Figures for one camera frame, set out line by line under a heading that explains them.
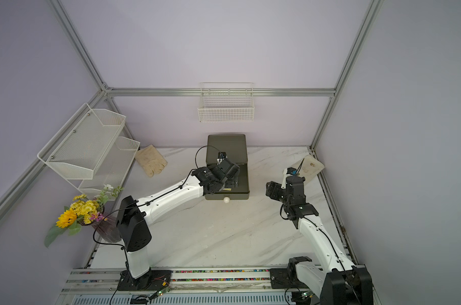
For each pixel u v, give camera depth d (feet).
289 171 2.41
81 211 2.16
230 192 2.73
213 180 1.91
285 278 2.41
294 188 2.01
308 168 3.63
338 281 1.34
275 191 2.43
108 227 2.87
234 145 3.19
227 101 3.12
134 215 1.66
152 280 2.37
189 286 2.40
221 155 2.40
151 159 3.76
